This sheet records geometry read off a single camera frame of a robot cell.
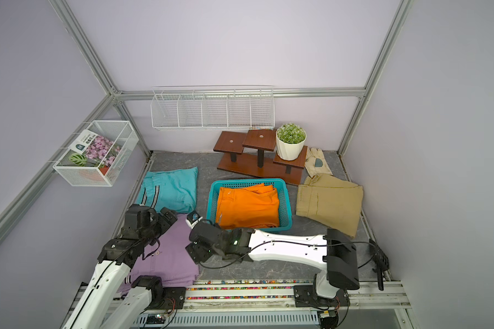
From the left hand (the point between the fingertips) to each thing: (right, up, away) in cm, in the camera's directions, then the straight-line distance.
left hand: (170, 219), depth 78 cm
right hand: (+13, -5, -8) cm, 16 cm away
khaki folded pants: (+71, +3, +21) cm, 74 cm away
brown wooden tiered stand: (+32, +30, +44) cm, 62 cm away
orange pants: (+34, +2, +16) cm, 38 cm away
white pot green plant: (+48, +33, +9) cm, 58 cm away
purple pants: (0, -19, +3) cm, 19 cm away
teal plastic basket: (+45, +9, +15) cm, 49 cm away
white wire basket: (-25, +25, -4) cm, 35 cm away
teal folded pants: (-8, +10, +23) cm, 26 cm away
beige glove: (+67, +23, +37) cm, 80 cm away
